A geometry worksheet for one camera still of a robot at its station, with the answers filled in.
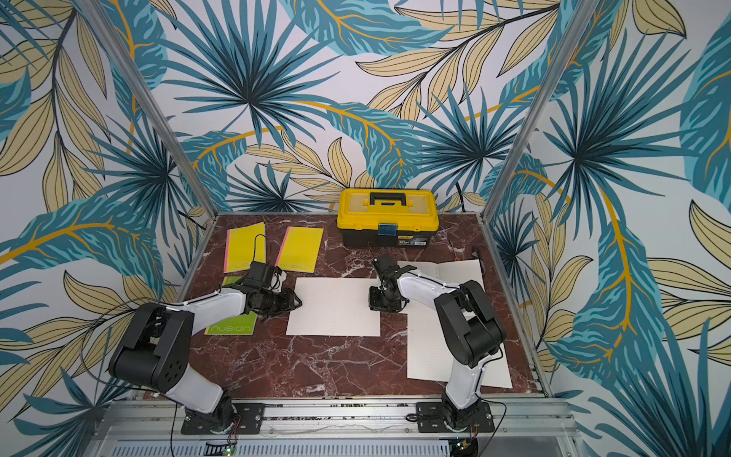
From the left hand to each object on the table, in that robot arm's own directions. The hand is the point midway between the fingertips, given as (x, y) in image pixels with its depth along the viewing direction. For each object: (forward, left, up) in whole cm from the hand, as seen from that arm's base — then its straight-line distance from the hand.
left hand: (296, 307), depth 92 cm
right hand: (+2, -25, -1) cm, 25 cm away
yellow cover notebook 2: (+28, +4, -5) cm, 28 cm away
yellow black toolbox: (+27, -28, +14) cm, 42 cm away
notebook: (-6, +16, -1) cm, 17 cm away
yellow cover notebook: (+26, +25, -2) cm, 36 cm away
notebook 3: (-13, -42, -2) cm, 44 cm away
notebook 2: (+1, -12, 0) cm, 12 cm away
